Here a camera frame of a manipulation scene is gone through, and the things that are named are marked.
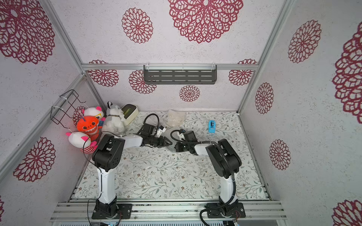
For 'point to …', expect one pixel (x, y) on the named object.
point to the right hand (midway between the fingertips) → (174, 145)
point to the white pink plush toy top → (96, 112)
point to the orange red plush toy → (89, 125)
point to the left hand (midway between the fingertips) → (170, 144)
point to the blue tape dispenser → (212, 126)
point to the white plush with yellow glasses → (82, 141)
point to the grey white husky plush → (115, 118)
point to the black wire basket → (57, 113)
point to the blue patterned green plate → (168, 135)
